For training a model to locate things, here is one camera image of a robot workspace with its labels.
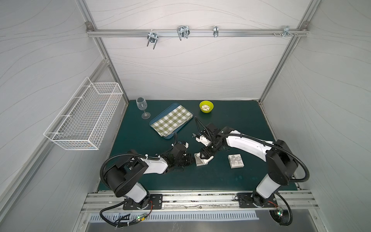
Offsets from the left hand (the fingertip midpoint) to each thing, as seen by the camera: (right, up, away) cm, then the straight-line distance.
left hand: (197, 161), depth 85 cm
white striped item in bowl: (+8, +34, +26) cm, 43 cm away
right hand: (+4, +5, 0) cm, 6 cm away
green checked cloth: (-21, +21, +19) cm, 35 cm away
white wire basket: (-57, +23, -19) cm, 64 cm away
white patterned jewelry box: (+23, 0, -1) cm, 23 cm away
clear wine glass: (-39, +35, +16) cm, 55 cm away
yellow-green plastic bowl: (+11, +37, +31) cm, 50 cm away
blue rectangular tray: (-22, +31, +27) cm, 47 cm away
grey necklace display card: (+4, +2, -5) cm, 7 cm away
